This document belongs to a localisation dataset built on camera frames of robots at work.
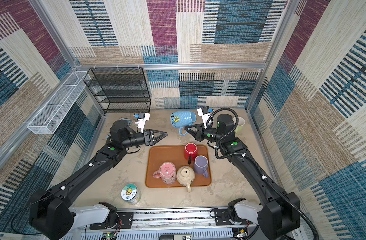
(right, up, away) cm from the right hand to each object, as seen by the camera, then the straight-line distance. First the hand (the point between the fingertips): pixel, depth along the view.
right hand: (186, 130), depth 70 cm
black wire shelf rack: (-47, +31, +37) cm, 67 cm away
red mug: (+3, -13, +17) cm, 22 cm away
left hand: (-9, -1, -2) cm, 10 cm away
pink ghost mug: (-10, -21, +7) cm, 24 cm away
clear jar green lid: (-27, -31, +4) cm, 42 cm away
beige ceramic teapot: (0, -24, +8) cm, 25 cm away
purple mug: (+8, -20, +12) cm, 24 cm away
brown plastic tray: (-19, -17, +25) cm, 36 cm away
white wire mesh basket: (-65, +8, +4) cm, 66 cm away
